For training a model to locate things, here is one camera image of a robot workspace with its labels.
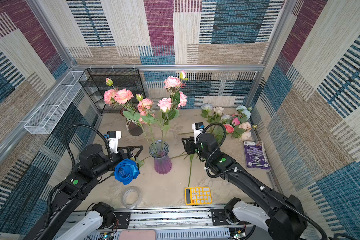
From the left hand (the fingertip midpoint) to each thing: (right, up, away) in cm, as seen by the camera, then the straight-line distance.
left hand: (138, 146), depth 67 cm
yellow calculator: (+28, -28, +13) cm, 41 cm away
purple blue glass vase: (+7, -4, +15) cm, 17 cm away
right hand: (+21, +1, +10) cm, 23 cm away
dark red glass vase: (-12, +7, +31) cm, 34 cm away
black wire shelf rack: (-38, +38, +34) cm, 64 cm away
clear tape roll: (-11, -28, +12) cm, 32 cm away
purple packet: (+64, -10, +25) cm, 69 cm away
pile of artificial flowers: (+57, +10, +37) cm, 69 cm away
